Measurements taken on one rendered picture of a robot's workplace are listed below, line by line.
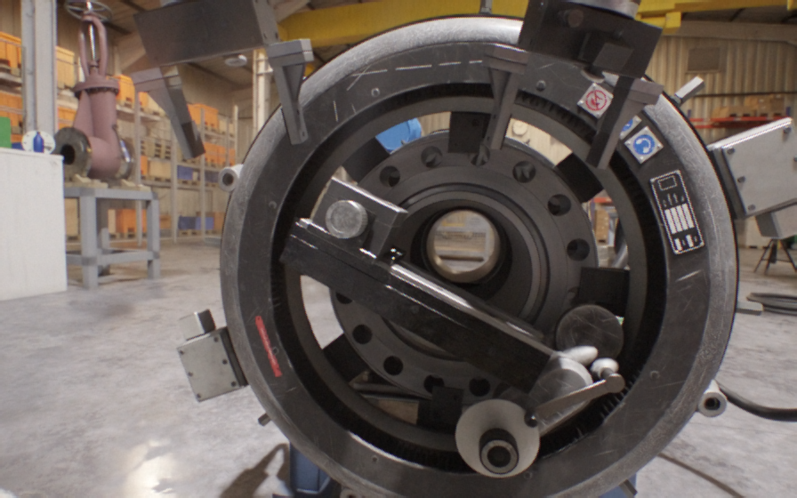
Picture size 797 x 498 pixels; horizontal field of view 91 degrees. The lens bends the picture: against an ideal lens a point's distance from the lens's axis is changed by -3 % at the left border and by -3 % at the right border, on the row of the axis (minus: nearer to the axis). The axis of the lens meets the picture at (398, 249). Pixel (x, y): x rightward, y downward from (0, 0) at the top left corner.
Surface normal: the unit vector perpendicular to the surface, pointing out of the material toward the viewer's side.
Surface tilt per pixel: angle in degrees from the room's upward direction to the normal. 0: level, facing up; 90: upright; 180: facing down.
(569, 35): 114
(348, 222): 90
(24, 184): 90
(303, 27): 90
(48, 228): 90
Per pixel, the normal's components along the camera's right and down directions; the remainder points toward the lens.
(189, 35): -0.11, 0.47
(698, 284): -0.18, 0.07
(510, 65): 0.10, 0.47
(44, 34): 0.96, 0.04
